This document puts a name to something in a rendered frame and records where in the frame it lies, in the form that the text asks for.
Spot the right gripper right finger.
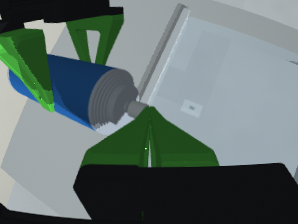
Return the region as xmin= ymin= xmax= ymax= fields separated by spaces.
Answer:
xmin=150 ymin=106 xmax=220 ymax=167

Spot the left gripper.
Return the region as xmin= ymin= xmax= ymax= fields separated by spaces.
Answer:
xmin=0 ymin=0 xmax=124 ymax=112

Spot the blue and grey spray bottle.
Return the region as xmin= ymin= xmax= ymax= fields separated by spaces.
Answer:
xmin=7 ymin=54 xmax=149 ymax=135

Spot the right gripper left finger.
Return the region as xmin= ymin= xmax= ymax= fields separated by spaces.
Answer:
xmin=80 ymin=106 xmax=150 ymax=167

